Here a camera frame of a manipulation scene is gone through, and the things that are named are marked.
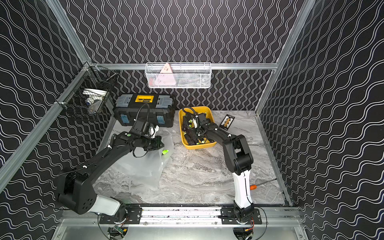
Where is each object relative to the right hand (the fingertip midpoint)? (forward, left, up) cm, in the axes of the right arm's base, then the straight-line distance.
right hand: (195, 133), depth 102 cm
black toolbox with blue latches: (+11, +25, +12) cm, 30 cm away
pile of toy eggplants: (+9, +4, -3) cm, 10 cm away
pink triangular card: (+20, +18, +31) cm, 41 cm away
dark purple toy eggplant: (-18, +17, +6) cm, 26 cm away
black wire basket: (+5, +61, +28) cm, 68 cm away
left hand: (-16, +17, +12) cm, 26 cm away
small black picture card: (+14, -24, -3) cm, 28 cm away
